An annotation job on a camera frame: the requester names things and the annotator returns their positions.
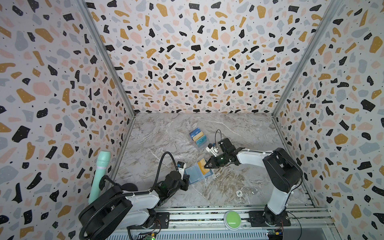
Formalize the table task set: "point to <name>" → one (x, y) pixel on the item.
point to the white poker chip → (239, 193)
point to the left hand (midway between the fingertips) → (192, 174)
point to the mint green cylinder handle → (103, 158)
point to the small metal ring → (254, 190)
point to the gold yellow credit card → (201, 164)
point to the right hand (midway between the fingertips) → (204, 164)
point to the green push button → (232, 220)
